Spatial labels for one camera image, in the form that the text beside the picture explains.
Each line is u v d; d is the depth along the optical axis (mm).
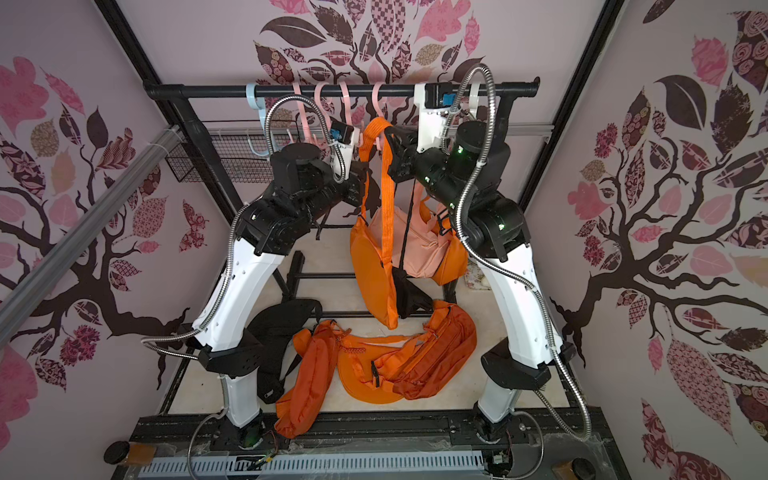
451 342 832
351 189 532
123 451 631
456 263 727
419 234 852
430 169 422
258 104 486
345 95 474
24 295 506
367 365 833
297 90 473
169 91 474
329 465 697
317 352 774
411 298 811
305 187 438
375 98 476
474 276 1035
